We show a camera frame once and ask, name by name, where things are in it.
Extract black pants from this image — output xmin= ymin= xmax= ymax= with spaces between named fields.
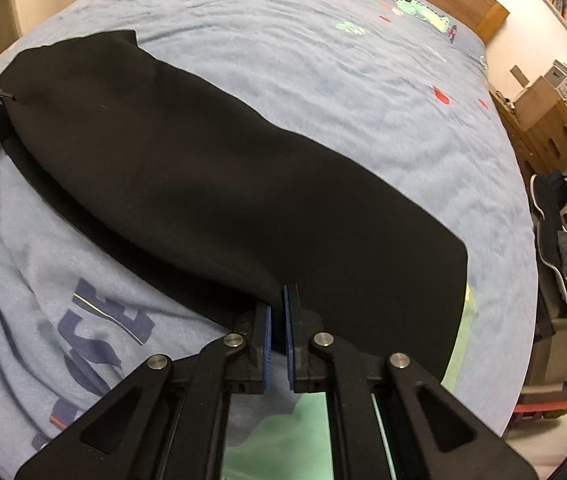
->
xmin=0 ymin=30 xmax=467 ymax=378

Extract black white office chair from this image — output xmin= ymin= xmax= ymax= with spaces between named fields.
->
xmin=528 ymin=173 xmax=567 ymax=340

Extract blue patterned bedspread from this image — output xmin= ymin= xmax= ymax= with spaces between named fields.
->
xmin=0 ymin=0 xmax=536 ymax=479

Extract wooden drawer chest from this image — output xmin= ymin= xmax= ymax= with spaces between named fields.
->
xmin=489 ymin=77 xmax=567 ymax=185

